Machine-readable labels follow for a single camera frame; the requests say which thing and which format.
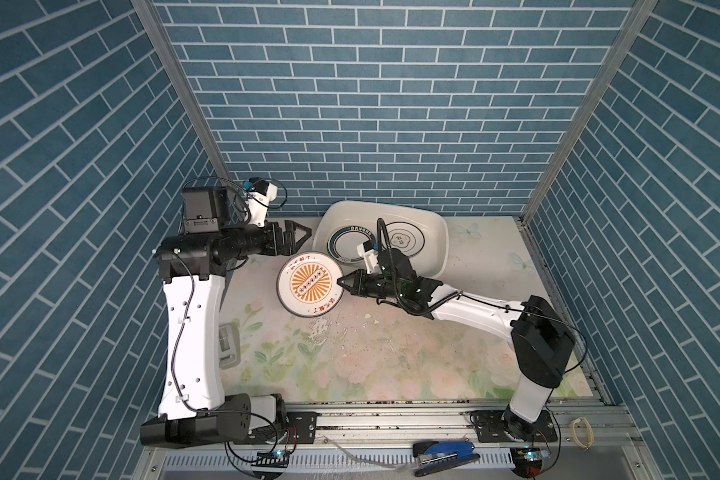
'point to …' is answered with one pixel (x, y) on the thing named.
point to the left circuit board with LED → (277, 458)
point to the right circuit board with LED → (528, 460)
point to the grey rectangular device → (229, 346)
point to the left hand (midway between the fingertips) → (296, 230)
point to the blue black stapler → (436, 456)
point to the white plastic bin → (429, 262)
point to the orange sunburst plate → (307, 286)
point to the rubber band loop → (591, 430)
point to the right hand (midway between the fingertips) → (335, 278)
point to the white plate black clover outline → (406, 237)
